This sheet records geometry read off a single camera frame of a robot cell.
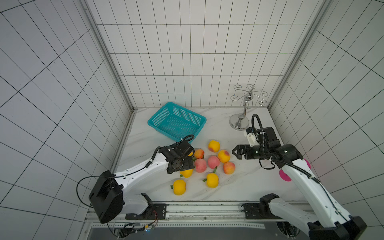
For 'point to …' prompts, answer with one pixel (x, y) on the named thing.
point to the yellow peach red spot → (224, 156)
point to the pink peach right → (213, 161)
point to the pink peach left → (200, 165)
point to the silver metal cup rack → (240, 121)
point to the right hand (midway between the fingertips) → (238, 148)
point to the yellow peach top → (214, 146)
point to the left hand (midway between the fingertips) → (181, 169)
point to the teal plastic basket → (175, 121)
